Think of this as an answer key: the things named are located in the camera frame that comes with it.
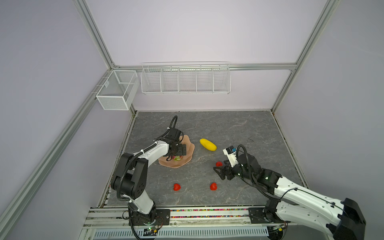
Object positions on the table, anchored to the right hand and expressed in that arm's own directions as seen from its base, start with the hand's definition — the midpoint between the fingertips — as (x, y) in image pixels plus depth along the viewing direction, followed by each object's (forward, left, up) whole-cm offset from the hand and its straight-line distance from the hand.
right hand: (219, 166), depth 76 cm
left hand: (+13, +24, -10) cm, 29 cm away
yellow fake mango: (+19, +5, -10) cm, 22 cm away
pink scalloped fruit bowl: (+16, +17, -11) cm, 26 cm away
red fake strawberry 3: (-7, +3, -12) cm, 14 cm away
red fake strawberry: (+7, -1, -12) cm, 13 cm away
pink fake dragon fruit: (+8, +23, -7) cm, 26 cm away
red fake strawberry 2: (-7, +23, -12) cm, 27 cm away
